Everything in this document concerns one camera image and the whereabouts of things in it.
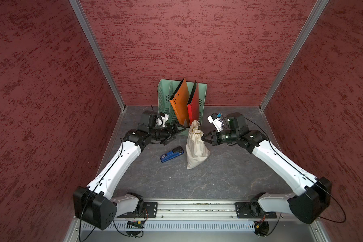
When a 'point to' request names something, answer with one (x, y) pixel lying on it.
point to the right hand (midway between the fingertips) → (201, 141)
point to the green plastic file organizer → (166, 88)
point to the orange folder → (180, 100)
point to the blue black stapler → (172, 154)
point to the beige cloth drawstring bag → (196, 150)
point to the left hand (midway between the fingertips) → (180, 135)
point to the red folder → (193, 104)
